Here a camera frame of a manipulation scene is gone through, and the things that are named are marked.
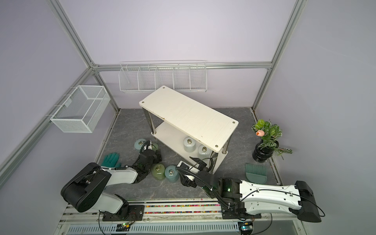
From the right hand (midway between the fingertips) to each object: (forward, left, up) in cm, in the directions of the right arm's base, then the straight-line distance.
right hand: (187, 163), depth 69 cm
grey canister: (+15, -1, -7) cm, 16 cm away
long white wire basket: (+59, +5, +10) cm, 60 cm away
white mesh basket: (+31, +63, +6) cm, 70 cm away
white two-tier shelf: (+13, -1, +14) cm, 19 cm away
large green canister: (+1, +17, -13) cm, 21 cm away
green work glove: (+11, +49, -20) cm, 54 cm away
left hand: (+16, +22, -17) cm, 32 cm away
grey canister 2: (+9, -9, -7) cm, 15 cm away
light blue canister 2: (-1, +9, -13) cm, 16 cm away
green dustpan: (+2, -41, -21) cm, 46 cm away
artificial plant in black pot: (+12, -40, +8) cm, 43 cm away
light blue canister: (+18, +31, -11) cm, 37 cm away
